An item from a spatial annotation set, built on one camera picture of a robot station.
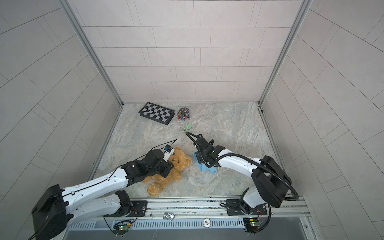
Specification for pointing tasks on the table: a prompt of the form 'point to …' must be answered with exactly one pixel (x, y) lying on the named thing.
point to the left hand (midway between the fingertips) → (177, 165)
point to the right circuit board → (252, 224)
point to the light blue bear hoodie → (203, 167)
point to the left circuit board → (121, 228)
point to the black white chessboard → (157, 113)
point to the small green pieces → (188, 126)
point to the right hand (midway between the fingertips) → (200, 155)
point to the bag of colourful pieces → (183, 113)
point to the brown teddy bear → (179, 160)
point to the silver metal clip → (169, 216)
